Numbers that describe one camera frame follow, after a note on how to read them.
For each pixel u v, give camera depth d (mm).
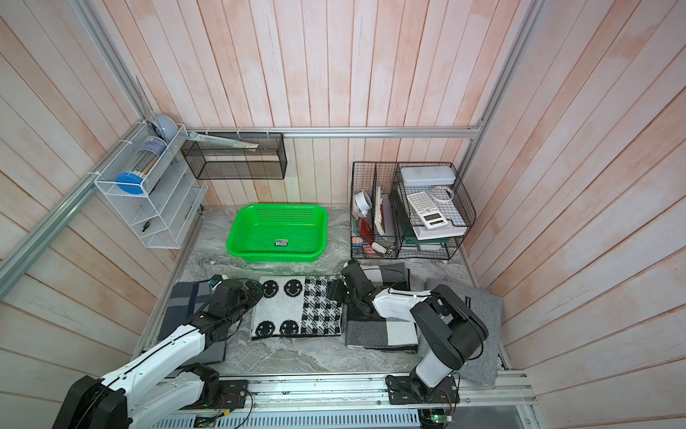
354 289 715
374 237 1086
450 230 880
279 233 1114
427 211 893
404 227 1036
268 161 1071
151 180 732
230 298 660
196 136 916
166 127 815
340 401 730
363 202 1101
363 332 822
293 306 864
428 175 1012
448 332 456
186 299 905
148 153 763
